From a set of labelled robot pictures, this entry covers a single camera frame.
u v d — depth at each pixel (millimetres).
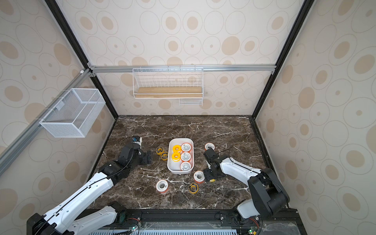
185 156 952
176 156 946
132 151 592
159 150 979
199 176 869
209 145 1001
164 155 970
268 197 427
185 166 906
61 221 398
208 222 728
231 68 1691
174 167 918
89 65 896
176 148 987
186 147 1000
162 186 842
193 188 833
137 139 695
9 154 508
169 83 1000
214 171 646
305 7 674
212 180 814
